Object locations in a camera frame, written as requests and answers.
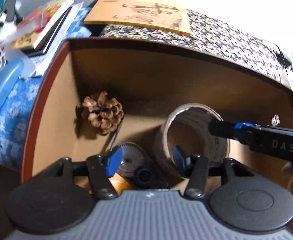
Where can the pine cone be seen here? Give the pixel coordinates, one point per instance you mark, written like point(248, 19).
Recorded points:
point(102, 112)

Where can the orange tape measure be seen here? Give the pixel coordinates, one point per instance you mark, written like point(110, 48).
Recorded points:
point(120, 183)

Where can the blue correction tape dispenser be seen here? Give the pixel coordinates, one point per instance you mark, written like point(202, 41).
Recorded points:
point(139, 170)

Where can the blue glasses case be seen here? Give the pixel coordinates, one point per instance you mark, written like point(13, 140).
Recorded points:
point(9, 75)

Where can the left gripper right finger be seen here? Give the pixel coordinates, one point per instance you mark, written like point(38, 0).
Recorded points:
point(195, 168)

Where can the stack of books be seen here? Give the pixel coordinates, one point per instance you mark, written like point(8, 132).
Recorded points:
point(35, 33)

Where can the blue checkered cloth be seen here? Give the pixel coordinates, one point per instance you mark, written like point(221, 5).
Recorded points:
point(16, 110)

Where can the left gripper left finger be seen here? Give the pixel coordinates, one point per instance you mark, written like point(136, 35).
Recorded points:
point(100, 169)

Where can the white panda toy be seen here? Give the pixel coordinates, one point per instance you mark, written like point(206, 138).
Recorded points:
point(9, 13)

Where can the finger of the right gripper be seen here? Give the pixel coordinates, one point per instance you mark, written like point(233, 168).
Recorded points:
point(239, 131)

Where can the brown cardboard box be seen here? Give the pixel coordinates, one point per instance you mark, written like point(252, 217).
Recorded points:
point(150, 80)

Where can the yellow calligraphy book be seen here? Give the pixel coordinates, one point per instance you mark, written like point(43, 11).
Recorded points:
point(156, 14)

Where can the patterned floral table cloth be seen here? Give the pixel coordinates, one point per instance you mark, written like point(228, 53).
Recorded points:
point(218, 38)

